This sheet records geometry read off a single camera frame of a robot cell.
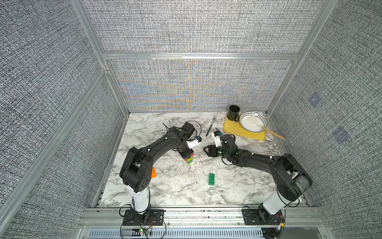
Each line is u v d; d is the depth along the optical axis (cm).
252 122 111
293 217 75
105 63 90
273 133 98
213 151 80
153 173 88
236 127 110
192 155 94
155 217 73
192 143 80
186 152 78
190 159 88
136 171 47
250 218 73
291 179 46
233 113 110
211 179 85
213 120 117
